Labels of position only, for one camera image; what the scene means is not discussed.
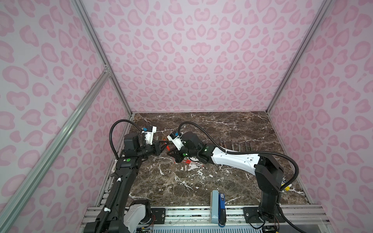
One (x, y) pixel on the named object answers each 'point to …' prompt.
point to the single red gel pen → (167, 147)
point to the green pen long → (246, 147)
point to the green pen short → (250, 146)
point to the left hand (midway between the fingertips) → (168, 142)
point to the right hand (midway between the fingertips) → (169, 153)
